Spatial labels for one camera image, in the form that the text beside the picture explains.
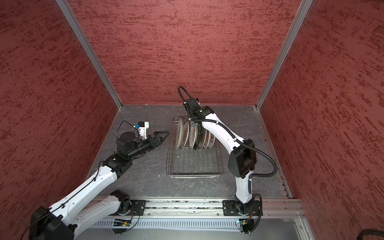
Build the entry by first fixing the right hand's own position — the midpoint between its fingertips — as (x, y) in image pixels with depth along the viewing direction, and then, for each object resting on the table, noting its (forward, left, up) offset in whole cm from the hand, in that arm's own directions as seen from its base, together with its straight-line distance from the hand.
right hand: (199, 121), depth 87 cm
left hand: (-14, +17, +4) cm, 23 cm away
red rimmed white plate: (-1, +4, -12) cm, 13 cm away
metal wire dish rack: (-19, +8, -17) cm, 27 cm away
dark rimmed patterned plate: (-8, -1, -5) cm, 9 cm away
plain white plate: (-8, +11, 0) cm, 14 cm away
